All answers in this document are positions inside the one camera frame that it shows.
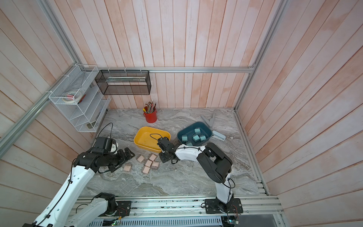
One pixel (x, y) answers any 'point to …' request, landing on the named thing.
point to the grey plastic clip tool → (210, 123)
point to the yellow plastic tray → (147, 138)
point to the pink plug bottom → (146, 170)
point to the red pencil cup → (150, 111)
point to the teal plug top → (189, 144)
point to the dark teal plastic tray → (196, 134)
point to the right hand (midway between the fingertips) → (163, 155)
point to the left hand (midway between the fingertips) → (129, 161)
